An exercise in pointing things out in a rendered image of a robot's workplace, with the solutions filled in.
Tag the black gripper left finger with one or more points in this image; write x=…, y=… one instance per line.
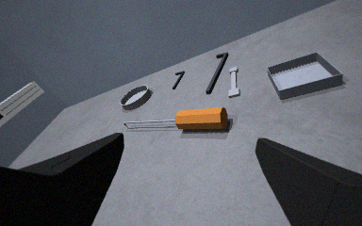
x=65, y=190

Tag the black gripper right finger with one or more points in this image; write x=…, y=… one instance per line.
x=311, y=192

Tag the dark grey shallow open tray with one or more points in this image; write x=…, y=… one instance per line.
x=303, y=74

